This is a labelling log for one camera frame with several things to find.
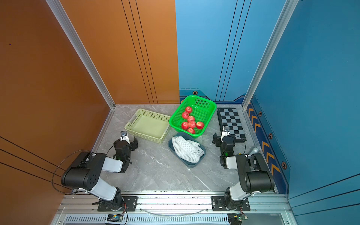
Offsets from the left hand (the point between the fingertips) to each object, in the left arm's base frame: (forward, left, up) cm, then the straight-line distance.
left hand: (128, 136), depth 94 cm
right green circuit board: (-43, -68, -5) cm, 81 cm away
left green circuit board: (-44, -3, -9) cm, 45 cm away
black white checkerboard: (+20, -74, -3) cm, 77 cm away
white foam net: (-12, -40, +5) cm, 42 cm away
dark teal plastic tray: (0, -40, 0) cm, 40 cm away
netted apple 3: (+6, -43, 0) cm, 43 cm away
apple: (+11, -39, -1) cm, 40 cm away
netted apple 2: (+10, -43, +1) cm, 45 cm away
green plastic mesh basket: (+30, -54, -5) cm, 62 cm away
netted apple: (+16, -43, -1) cm, 46 cm away
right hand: (+2, -65, +1) cm, 65 cm away
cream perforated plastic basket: (+13, -11, -4) cm, 17 cm away
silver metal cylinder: (-8, -85, -2) cm, 85 cm away
